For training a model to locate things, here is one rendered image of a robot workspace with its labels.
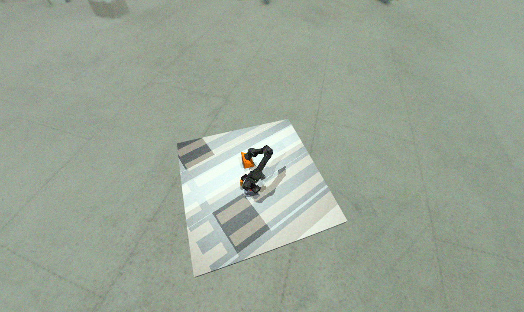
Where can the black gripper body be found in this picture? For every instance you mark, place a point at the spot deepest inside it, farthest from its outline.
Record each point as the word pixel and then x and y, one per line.
pixel 255 188

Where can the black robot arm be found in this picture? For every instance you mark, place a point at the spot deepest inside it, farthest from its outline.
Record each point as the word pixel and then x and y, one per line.
pixel 256 173

